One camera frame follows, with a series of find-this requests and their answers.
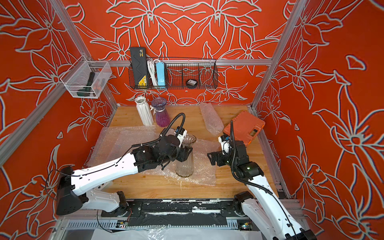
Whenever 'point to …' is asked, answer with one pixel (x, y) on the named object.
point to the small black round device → (191, 83)
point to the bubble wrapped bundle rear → (213, 123)
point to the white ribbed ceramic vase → (144, 110)
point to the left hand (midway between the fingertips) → (189, 145)
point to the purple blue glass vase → (162, 119)
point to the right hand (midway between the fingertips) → (212, 152)
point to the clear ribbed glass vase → (186, 168)
